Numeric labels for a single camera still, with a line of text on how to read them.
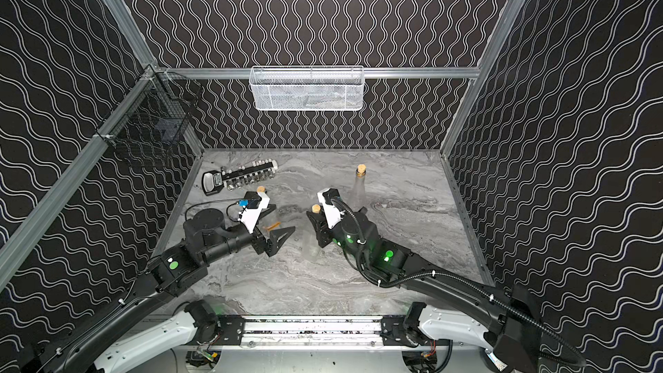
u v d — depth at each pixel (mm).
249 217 558
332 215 592
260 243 574
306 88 1131
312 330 762
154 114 959
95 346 418
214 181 1071
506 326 397
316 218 629
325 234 606
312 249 872
